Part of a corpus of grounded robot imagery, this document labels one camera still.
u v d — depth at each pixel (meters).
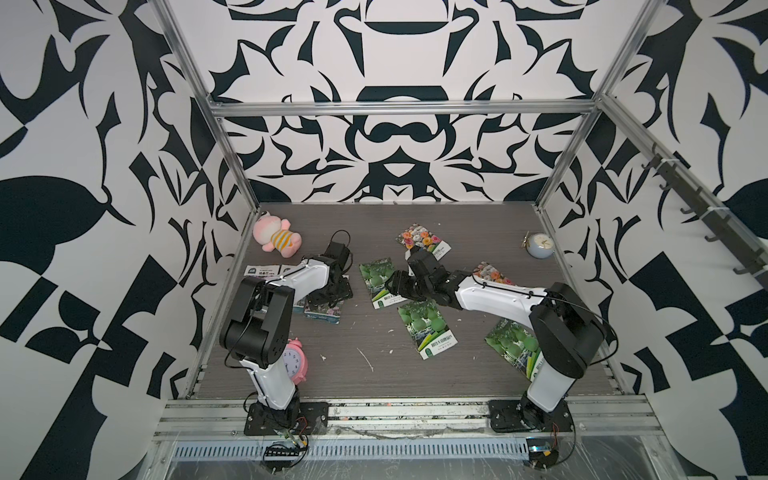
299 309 0.92
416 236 1.11
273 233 1.02
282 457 0.72
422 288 0.70
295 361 0.81
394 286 0.81
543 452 0.71
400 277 0.79
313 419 0.74
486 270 1.02
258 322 0.49
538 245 1.03
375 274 1.01
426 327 0.89
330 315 0.91
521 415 0.67
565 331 0.47
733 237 0.55
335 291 0.81
